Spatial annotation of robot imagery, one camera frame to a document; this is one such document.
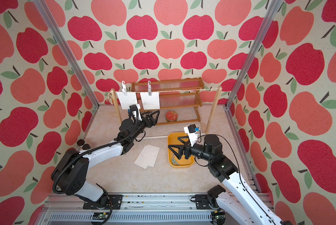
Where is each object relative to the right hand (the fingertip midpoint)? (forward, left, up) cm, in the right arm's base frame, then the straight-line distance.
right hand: (175, 145), depth 66 cm
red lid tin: (+38, +5, -22) cm, 44 cm away
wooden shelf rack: (+58, 0, -21) cm, 61 cm away
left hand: (+18, +12, +1) cm, 21 cm away
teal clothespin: (+3, 0, -26) cm, 27 cm away
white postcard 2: (+2, +24, -27) cm, 36 cm away
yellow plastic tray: (+19, +3, -27) cm, 33 cm away
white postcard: (+7, +16, -28) cm, 33 cm away
